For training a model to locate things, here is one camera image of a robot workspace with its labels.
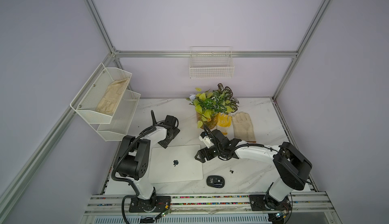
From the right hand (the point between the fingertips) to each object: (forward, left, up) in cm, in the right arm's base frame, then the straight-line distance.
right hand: (202, 156), depth 86 cm
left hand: (+15, +20, -2) cm, 25 cm away
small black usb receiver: (-8, -16, -4) cm, 18 cm away
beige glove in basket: (+23, +48, +27) cm, 60 cm away
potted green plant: (+21, -4, +20) cm, 29 cm away
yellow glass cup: (+26, -16, -3) cm, 30 cm away
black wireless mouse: (-14, -6, -2) cm, 15 cm away
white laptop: (-3, +16, -3) cm, 16 cm away
